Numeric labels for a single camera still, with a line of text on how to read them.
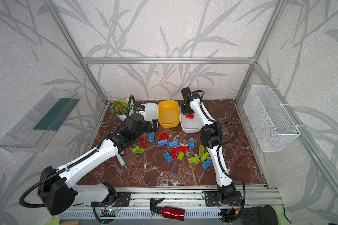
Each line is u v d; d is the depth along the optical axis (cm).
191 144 93
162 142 94
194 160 87
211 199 73
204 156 87
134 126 58
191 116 108
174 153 89
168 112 117
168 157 88
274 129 61
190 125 106
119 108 94
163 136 98
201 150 91
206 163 85
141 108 67
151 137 96
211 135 65
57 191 38
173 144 94
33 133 64
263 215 68
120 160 86
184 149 91
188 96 76
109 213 72
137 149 89
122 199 73
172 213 67
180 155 89
